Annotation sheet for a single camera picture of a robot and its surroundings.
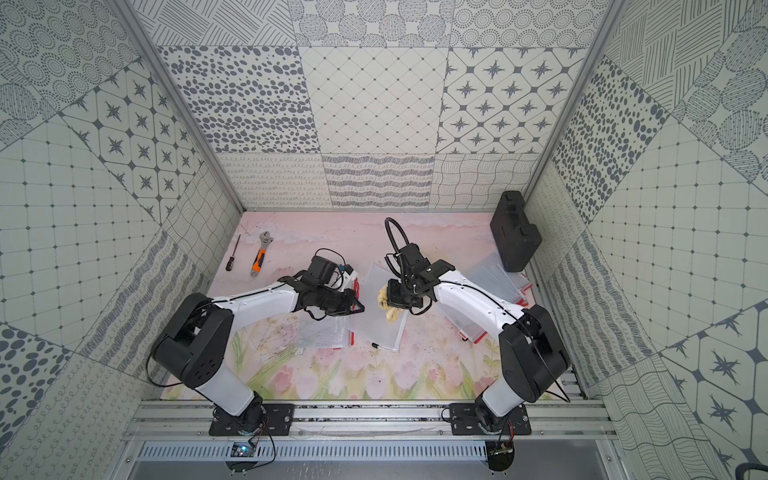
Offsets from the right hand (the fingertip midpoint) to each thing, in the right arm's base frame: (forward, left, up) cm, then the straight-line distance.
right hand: (390, 305), depth 84 cm
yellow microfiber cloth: (-3, -1, +2) cm, 4 cm away
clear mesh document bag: (-1, +6, -10) cm, 12 cm away
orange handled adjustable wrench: (+31, +49, -8) cm, 58 cm away
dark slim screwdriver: (+21, +58, -7) cm, 62 cm away
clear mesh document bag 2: (+19, -34, -11) cm, 40 cm away
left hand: (-1, +5, -3) cm, 6 cm away
